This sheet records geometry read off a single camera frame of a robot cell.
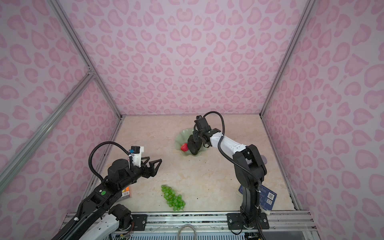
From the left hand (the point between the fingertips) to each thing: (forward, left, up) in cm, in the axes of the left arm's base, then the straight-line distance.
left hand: (155, 157), depth 73 cm
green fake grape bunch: (-16, -8, -16) cm, 24 cm away
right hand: (+22, -21, -10) cm, 32 cm away
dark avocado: (+15, -18, -15) cm, 28 cm away
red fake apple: (+16, -12, -17) cm, 26 cm away
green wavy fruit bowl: (+25, -10, -19) cm, 33 cm away
